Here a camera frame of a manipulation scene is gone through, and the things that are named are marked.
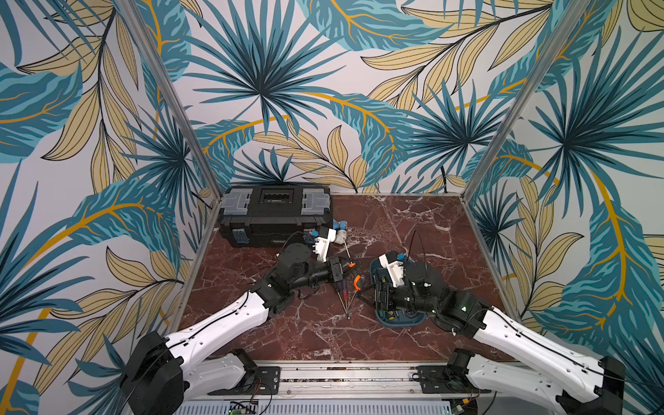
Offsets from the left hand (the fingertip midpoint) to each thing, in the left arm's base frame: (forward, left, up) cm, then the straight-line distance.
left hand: (359, 269), depth 68 cm
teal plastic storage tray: (-5, -12, -24) cm, 27 cm away
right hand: (-5, -1, -4) cm, 7 cm away
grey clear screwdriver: (-5, +1, -4) cm, 6 cm away
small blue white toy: (+32, +4, -24) cm, 40 cm away
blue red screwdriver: (+2, +3, -24) cm, 25 cm away
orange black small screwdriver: (-2, +1, -1) cm, 3 cm away
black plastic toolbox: (+24, +28, -9) cm, 38 cm away
